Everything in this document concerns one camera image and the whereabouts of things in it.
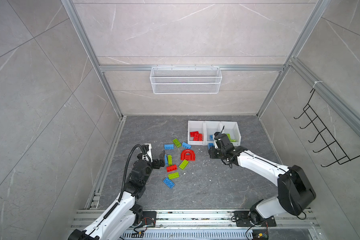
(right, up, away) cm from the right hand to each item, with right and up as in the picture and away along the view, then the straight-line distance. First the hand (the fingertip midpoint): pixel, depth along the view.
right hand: (210, 149), depth 90 cm
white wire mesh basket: (-15, +46, +11) cm, 50 cm away
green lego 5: (+20, +4, +17) cm, 26 cm away
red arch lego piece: (-14, -4, +6) cm, 15 cm away
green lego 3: (-23, -15, -2) cm, 27 cm away
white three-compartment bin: (-3, +10, +18) cm, 20 cm away
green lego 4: (+17, +8, +17) cm, 25 cm away
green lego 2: (-17, -9, +1) cm, 19 cm away
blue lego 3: (-28, -7, +2) cm, 28 cm away
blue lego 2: (-15, +1, +9) cm, 17 cm away
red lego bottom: (-8, +8, +14) cm, 17 cm away
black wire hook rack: (+46, +2, -31) cm, 56 cm away
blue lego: (-26, +1, +8) cm, 28 cm away
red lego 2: (-11, +9, +17) cm, 22 cm away
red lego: (-24, -11, 0) cm, 26 cm away
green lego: (-25, -7, +3) cm, 26 cm away
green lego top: (-21, +3, +12) cm, 24 cm away
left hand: (-32, +2, -9) cm, 33 cm away
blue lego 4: (-24, -19, -6) cm, 31 cm away
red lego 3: (-5, +7, +14) cm, 16 cm away
